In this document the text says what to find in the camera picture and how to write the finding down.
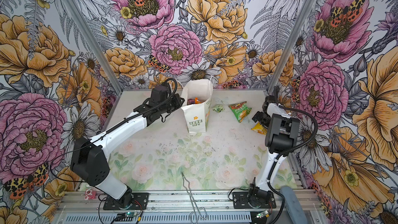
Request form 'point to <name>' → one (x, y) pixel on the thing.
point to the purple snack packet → (190, 101)
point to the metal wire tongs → (201, 211)
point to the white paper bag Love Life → (196, 108)
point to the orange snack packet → (196, 101)
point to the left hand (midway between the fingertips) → (185, 103)
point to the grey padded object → (293, 206)
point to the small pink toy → (90, 194)
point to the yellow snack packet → (259, 128)
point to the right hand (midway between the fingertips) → (261, 127)
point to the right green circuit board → (263, 214)
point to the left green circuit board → (131, 214)
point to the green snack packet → (241, 110)
